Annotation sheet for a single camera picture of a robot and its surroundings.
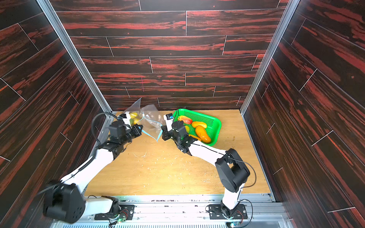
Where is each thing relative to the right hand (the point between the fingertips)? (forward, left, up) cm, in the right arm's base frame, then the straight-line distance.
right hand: (165, 125), depth 86 cm
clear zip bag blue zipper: (+29, +32, -16) cm, 46 cm away
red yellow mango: (+20, -12, -17) cm, 29 cm away
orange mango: (+5, -25, -15) cm, 29 cm away
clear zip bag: (+7, +11, -5) cm, 14 cm away
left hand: (-2, +12, +2) cm, 13 cm away
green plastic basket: (+15, -33, -18) cm, 40 cm away
